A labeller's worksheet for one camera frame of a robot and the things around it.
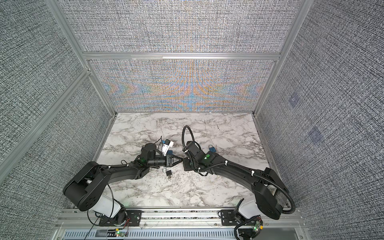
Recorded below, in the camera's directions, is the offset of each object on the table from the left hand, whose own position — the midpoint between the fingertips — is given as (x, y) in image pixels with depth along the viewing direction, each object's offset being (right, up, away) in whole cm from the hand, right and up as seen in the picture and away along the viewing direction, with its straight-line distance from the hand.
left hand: (182, 161), depth 81 cm
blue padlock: (+19, +4, +17) cm, 26 cm away
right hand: (+2, -1, +1) cm, 2 cm away
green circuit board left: (-29, -31, -11) cm, 44 cm away
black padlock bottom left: (-8, -8, +7) cm, 14 cm away
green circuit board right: (+35, -28, -12) cm, 46 cm away
